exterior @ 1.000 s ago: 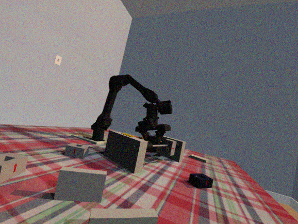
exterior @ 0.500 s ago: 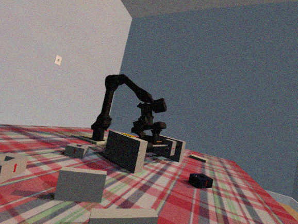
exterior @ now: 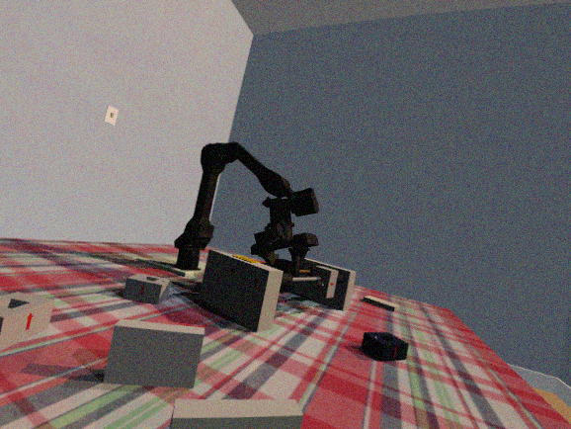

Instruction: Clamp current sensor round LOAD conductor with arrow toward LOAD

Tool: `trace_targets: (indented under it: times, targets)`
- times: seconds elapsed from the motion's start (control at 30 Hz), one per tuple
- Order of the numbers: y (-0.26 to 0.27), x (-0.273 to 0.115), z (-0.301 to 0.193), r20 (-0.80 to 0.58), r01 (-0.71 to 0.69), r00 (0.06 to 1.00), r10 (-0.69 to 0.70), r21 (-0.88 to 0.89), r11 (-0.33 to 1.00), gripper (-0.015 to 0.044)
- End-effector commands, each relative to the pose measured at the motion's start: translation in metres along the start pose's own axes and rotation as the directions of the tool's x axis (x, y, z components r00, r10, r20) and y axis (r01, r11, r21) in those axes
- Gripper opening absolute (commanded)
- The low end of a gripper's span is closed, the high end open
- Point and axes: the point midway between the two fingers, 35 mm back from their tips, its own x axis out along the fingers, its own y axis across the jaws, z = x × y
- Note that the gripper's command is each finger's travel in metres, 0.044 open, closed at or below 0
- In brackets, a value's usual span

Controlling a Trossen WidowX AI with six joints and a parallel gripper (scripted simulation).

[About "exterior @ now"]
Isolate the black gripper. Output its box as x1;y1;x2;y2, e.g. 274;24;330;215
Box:
251;216;318;278

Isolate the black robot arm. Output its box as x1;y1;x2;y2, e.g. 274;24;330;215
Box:
171;141;319;271

